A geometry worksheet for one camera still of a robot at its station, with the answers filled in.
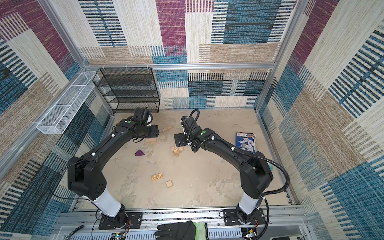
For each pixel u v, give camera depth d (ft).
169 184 2.73
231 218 2.40
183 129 2.17
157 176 2.85
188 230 2.30
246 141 3.26
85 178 1.45
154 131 2.60
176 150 3.08
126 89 3.56
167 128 3.55
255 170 1.55
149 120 2.41
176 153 3.08
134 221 2.40
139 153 3.14
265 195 1.64
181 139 2.42
